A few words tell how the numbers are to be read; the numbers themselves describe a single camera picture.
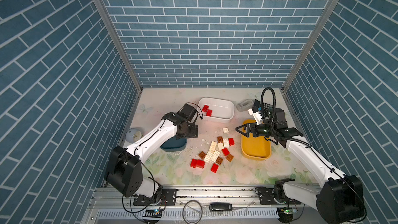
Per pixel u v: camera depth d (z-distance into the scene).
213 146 0.90
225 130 0.98
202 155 0.87
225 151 0.89
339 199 0.39
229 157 0.85
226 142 0.91
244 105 1.07
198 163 0.84
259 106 1.07
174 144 0.87
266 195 0.74
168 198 0.74
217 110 1.07
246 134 0.70
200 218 0.68
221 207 0.69
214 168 0.83
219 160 0.85
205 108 1.08
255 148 0.86
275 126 0.63
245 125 0.70
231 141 0.91
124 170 0.42
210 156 0.86
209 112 1.05
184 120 0.60
